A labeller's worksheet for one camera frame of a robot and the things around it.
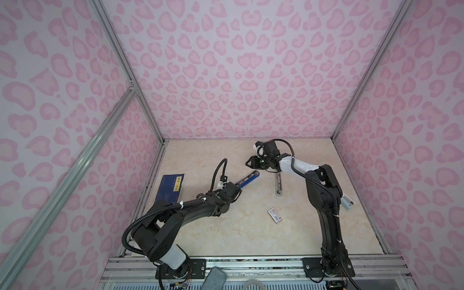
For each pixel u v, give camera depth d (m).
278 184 0.97
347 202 0.89
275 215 0.87
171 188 0.97
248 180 1.00
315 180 0.56
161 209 0.48
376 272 0.72
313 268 0.74
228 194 0.70
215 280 0.69
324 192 0.56
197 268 0.73
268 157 0.88
